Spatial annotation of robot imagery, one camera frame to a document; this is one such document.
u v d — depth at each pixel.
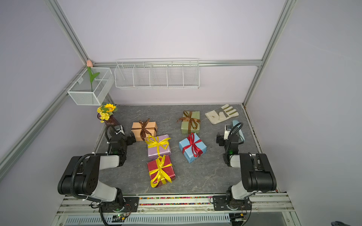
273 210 0.73
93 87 0.88
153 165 0.81
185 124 1.01
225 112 1.15
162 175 0.76
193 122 1.02
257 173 0.47
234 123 1.09
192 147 0.87
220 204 0.74
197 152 0.85
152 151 0.85
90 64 0.90
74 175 0.42
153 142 0.89
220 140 0.85
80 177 0.46
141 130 0.96
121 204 0.69
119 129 0.80
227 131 0.81
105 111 0.85
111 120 0.89
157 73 0.99
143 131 0.96
